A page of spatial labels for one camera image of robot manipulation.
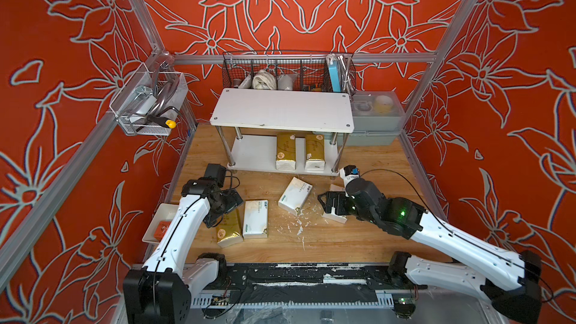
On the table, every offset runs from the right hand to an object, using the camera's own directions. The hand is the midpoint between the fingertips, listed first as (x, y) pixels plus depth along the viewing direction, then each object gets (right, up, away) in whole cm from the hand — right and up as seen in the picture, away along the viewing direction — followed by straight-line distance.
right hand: (324, 199), depth 71 cm
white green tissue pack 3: (+9, -11, +11) cm, 18 cm away
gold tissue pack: (-13, +14, +21) cm, 28 cm away
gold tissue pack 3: (-32, -13, +7) cm, 35 cm away
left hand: (-33, -5, +9) cm, 34 cm away
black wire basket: (-4, +51, +27) cm, 57 cm away
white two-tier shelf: (-13, +30, +7) cm, 34 cm away
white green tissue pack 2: (-9, -3, +17) cm, 19 cm away
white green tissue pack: (-24, -10, +11) cm, 28 cm away
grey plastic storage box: (+29, +29, +27) cm, 49 cm away
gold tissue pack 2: (0, +15, +21) cm, 25 cm away
